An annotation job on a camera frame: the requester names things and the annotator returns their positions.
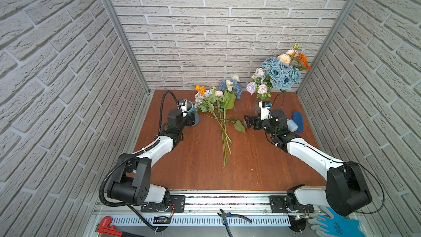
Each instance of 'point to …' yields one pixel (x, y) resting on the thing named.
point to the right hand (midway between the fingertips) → (254, 114)
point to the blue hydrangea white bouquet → (228, 101)
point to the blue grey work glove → (339, 226)
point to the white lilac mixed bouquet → (260, 85)
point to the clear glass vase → (267, 102)
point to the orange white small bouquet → (203, 100)
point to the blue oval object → (297, 117)
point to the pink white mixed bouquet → (217, 112)
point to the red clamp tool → (104, 227)
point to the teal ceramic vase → (190, 108)
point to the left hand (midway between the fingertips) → (191, 108)
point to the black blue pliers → (225, 215)
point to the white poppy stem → (229, 83)
